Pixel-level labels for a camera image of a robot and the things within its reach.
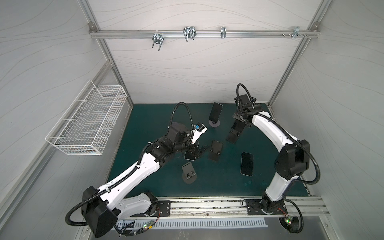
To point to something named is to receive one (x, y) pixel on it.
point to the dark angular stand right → (233, 136)
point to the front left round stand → (189, 175)
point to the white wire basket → (89, 123)
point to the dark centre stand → (215, 151)
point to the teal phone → (247, 164)
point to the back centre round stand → (214, 124)
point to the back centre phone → (215, 112)
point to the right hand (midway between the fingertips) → (244, 112)
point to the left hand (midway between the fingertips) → (205, 138)
